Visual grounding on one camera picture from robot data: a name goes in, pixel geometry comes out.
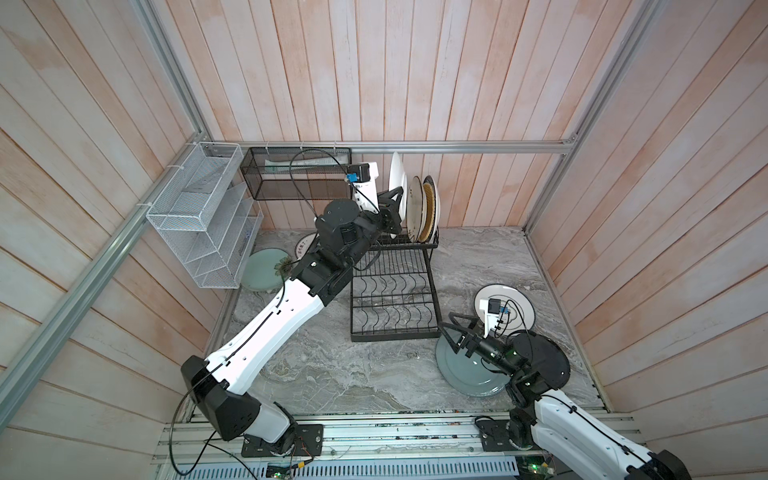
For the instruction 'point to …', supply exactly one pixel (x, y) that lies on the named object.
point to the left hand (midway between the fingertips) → (404, 196)
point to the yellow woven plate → (428, 213)
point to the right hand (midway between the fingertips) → (445, 322)
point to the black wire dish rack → (394, 295)
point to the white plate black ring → (521, 315)
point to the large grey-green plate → (467, 375)
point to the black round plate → (544, 356)
